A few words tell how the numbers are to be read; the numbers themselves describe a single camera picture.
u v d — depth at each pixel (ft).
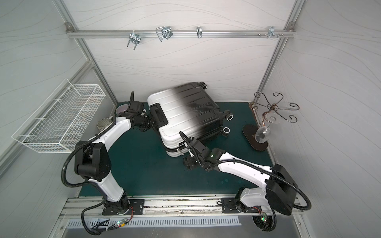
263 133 2.57
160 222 2.31
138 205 2.41
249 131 3.33
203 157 1.95
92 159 1.59
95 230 2.22
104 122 3.42
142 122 2.55
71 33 2.53
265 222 2.35
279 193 1.34
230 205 2.41
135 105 2.39
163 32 2.51
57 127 2.21
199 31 2.42
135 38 2.57
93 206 2.04
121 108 3.64
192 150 1.95
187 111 2.86
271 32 2.51
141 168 2.69
